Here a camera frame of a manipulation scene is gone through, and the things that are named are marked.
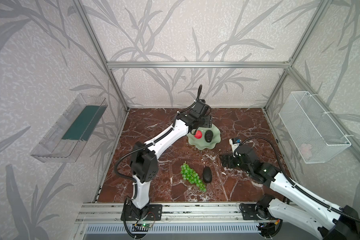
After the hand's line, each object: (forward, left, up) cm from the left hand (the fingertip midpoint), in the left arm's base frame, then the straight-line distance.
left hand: (208, 115), depth 85 cm
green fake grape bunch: (-27, +11, -19) cm, 35 cm away
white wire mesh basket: (-22, -42, +13) cm, 49 cm away
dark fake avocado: (-2, -2, -18) cm, 19 cm away
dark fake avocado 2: (-28, 0, -19) cm, 33 cm away
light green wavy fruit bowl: (-5, +2, -23) cm, 24 cm away
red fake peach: (-1, +5, -19) cm, 19 cm away
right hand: (-18, -9, -8) cm, 21 cm away
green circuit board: (-51, +31, -22) cm, 63 cm away
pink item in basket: (-21, -47, -1) cm, 52 cm away
